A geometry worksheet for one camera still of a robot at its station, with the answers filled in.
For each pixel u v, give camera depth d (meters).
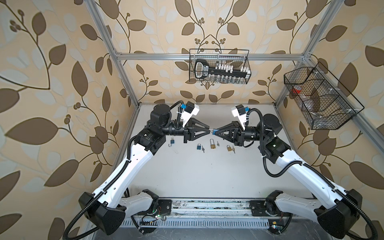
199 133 0.57
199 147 0.96
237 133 0.55
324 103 0.73
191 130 0.53
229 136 0.56
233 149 0.96
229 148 0.96
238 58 0.91
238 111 0.53
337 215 0.37
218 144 0.98
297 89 0.87
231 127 0.55
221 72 0.84
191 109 0.51
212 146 0.96
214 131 0.57
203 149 0.96
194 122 0.57
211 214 0.74
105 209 0.37
